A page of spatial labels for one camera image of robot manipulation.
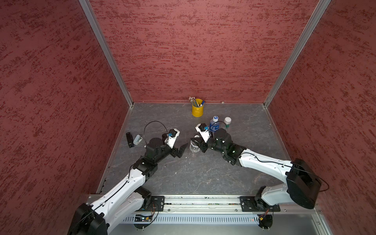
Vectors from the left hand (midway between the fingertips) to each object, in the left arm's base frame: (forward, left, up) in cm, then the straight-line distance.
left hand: (180, 141), depth 79 cm
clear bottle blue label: (+12, -20, -2) cm, 24 cm away
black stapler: (+8, +35, -14) cm, 38 cm away
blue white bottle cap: (+14, -21, +3) cm, 25 cm away
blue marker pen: (+36, -14, -6) cm, 39 cm away
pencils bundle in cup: (+33, -7, -1) cm, 34 cm away
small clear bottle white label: (-3, -7, -1) cm, 8 cm away
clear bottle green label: (+12, -28, -1) cm, 31 cm away
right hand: (+1, -7, +1) cm, 7 cm away
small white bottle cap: (0, -9, +5) cm, 11 cm away
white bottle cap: (+13, -28, +2) cm, 31 cm away
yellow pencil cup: (+33, -11, -12) cm, 36 cm away
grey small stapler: (+9, +30, -14) cm, 34 cm away
